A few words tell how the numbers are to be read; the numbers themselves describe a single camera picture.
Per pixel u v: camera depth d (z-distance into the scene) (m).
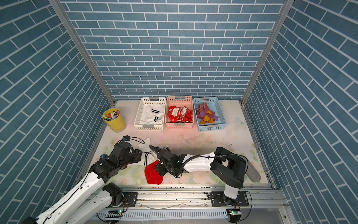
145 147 0.91
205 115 1.05
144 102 1.16
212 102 1.19
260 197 0.76
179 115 1.05
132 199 0.73
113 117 0.95
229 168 0.46
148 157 0.88
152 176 0.81
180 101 1.19
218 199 0.74
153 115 1.11
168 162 0.64
